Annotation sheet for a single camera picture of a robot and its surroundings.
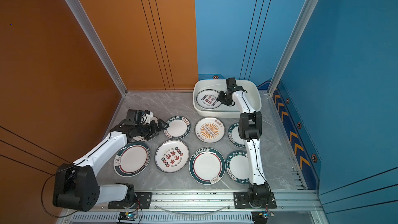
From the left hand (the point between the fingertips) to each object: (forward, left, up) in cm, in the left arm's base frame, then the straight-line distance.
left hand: (164, 127), depth 85 cm
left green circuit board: (-39, +14, -15) cm, 44 cm away
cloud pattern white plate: (-11, +8, +7) cm, 16 cm away
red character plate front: (-11, -4, -12) cm, 17 cm away
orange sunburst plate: (+5, -26, -11) cm, 29 cm away
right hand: (+28, -32, -7) cm, 43 cm away
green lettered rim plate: (+8, -6, -13) cm, 16 cm away
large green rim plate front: (-17, -24, -11) cm, 32 cm away
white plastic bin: (+34, -57, -4) cm, 67 cm away
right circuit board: (-39, -49, -14) cm, 64 cm away
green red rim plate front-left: (-14, +17, -11) cm, 25 cm away
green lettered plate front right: (-16, -41, -16) cm, 47 cm away
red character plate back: (+31, -24, -10) cm, 40 cm away
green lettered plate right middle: (+2, -41, -13) cm, 43 cm away
